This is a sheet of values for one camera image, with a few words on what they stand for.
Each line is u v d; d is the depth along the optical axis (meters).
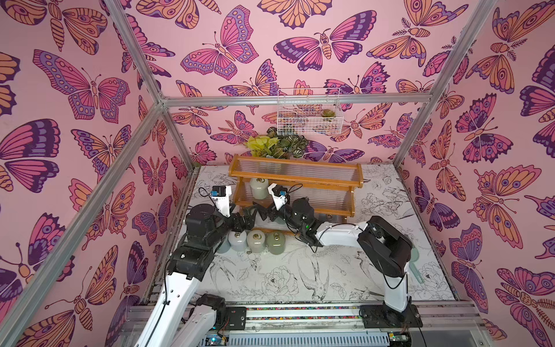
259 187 0.83
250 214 0.62
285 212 0.75
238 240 0.85
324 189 0.92
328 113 0.92
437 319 0.74
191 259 0.49
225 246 0.88
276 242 0.85
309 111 0.95
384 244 0.55
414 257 0.87
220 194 0.59
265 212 0.75
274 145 0.99
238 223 0.61
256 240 0.85
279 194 0.70
